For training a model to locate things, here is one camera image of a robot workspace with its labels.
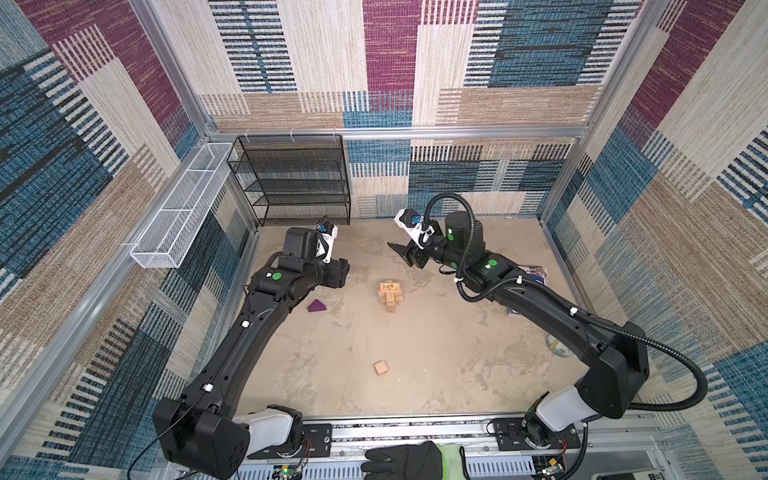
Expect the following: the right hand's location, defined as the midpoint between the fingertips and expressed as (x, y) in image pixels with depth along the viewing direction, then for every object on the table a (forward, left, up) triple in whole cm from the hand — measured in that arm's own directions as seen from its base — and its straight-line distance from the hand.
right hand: (400, 234), depth 74 cm
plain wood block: (-3, +3, -25) cm, 25 cm away
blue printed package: (+7, -46, -29) cm, 55 cm away
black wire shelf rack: (+40, +36, -13) cm, 55 cm away
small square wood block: (-22, +6, -31) cm, 38 cm away
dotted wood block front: (-1, +3, -23) cm, 23 cm away
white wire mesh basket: (-1, +55, +2) cm, 55 cm away
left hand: (-3, +16, -6) cm, 17 cm away
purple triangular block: (-2, +26, -30) cm, 40 cm away
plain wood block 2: (-4, +3, -29) cm, 30 cm away
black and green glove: (-43, -3, -30) cm, 53 cm away
